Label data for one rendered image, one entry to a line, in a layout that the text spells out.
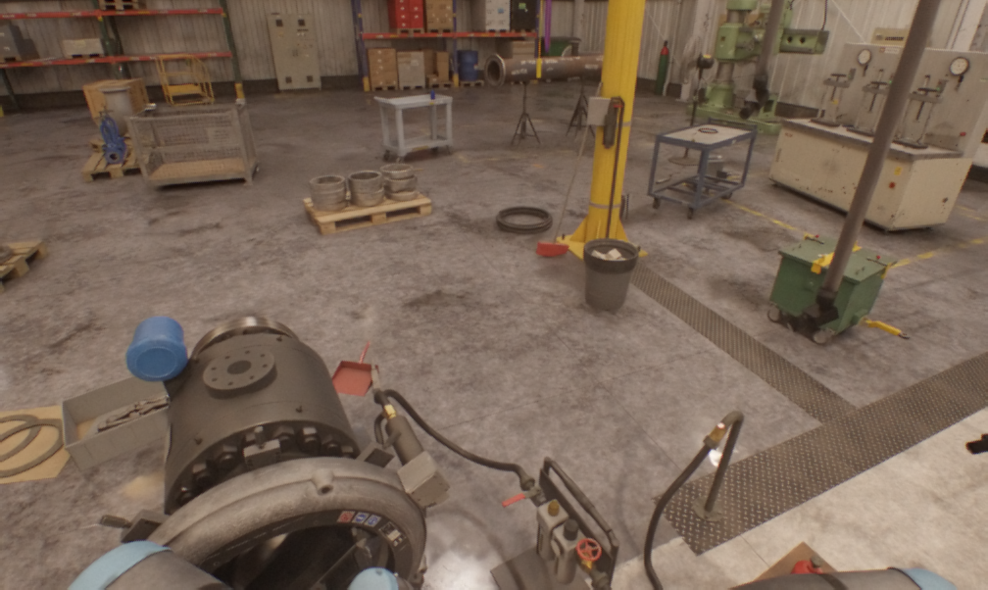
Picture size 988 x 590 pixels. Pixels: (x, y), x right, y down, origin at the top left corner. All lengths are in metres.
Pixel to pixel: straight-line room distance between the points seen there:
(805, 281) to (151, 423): 3.93
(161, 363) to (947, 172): 6.53
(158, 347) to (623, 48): 3.57
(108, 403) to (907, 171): 6.67
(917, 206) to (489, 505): 5.35
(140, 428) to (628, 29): 4.00
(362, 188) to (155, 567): 4.85
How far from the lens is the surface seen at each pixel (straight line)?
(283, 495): 1.27
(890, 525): 2.87
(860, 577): 0.67
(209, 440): 1.61
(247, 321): 2.19
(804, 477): 2.86
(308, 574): 1.43
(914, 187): 6.31
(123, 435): 3.06
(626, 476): 2.54
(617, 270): 3.52
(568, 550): 1.72
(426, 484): 1.42
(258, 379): 1.67
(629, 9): 4.18
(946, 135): 6.75
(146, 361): 1.84
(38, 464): 3.32
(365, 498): 1.33
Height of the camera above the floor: 1.89
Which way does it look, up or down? 28 degrees down
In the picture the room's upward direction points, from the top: straight up
